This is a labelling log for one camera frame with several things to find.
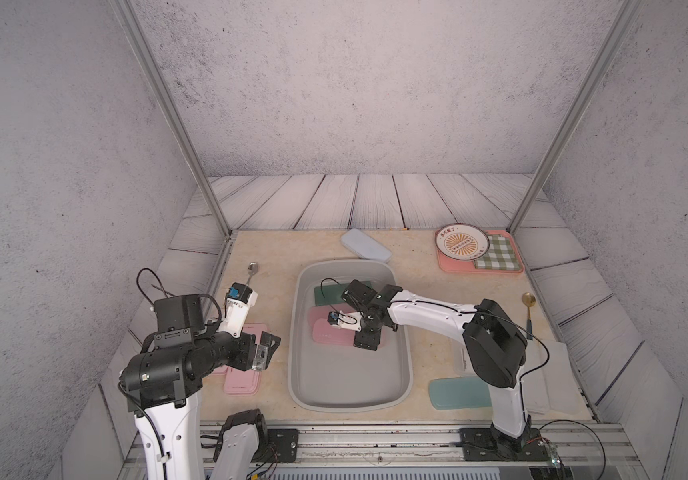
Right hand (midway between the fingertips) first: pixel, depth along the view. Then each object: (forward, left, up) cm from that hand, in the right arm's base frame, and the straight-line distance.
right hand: (364, 330), depth 89 cm
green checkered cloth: (+32, -51, -4) cm, 60 cm away
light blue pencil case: (+37, -1, -4) cm, 37 cm away
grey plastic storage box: (-13, +7, -3) cm, 15 cm away
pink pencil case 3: (-15, +34, -1) cm, 37 cm away
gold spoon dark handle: (+13, -53, -4) cm, 55 cm away
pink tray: (+29, -31, -5) cm, 42 cm away
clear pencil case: (-14, -51, -6) cm, 53 cm away
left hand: (-13, +22, +24) cm, 35 cm away
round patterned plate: (+38, -38, -3) cm, 54 cm away
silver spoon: (+24, +40, -2) cm, 47 cm away
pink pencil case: (-7, +5, +7) cm, 11 cm away
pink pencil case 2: (+3, +14, +1) cm, 14 cm away
